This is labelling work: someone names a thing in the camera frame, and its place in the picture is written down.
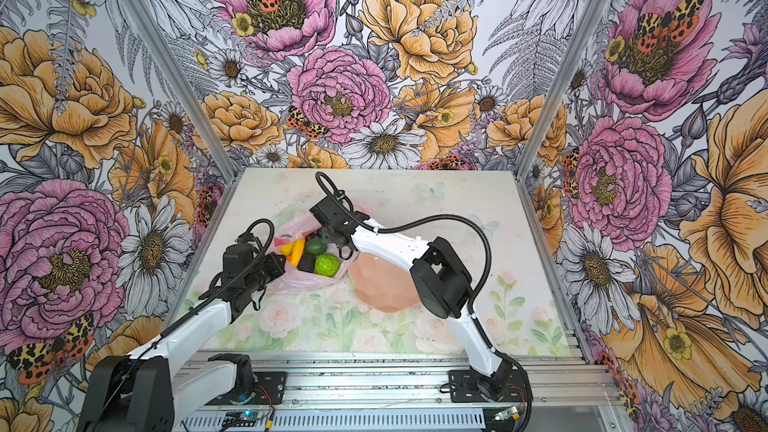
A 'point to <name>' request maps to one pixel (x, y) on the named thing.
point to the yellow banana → (297, 251)
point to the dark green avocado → (316, 246)
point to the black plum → (307, 263)
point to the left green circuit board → (240, 419)
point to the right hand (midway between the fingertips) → (336, 237)
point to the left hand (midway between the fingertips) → (285, 266)
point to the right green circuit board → (511, 412)
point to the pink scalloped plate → (382, 284)
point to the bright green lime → (327, 265)
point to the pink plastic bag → (292, 279)
